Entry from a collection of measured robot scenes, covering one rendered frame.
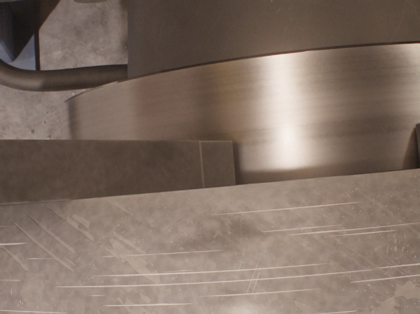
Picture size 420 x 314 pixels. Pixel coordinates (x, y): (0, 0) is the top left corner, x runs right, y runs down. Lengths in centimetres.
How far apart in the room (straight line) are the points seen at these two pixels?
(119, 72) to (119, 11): 45
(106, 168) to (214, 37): 19
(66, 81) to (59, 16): 44
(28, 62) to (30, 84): 40
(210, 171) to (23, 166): 14
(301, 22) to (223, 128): 9
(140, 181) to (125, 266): 8
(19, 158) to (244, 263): 10
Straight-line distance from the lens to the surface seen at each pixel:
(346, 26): 57
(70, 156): 41
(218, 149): 50
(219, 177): 50
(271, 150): 51
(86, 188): 41
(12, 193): 38
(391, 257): 35
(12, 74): 93
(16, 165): 38
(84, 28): 133
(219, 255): 36
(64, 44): 133
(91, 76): 90
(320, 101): 51
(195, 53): 60
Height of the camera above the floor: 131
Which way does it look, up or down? 83 degrees down
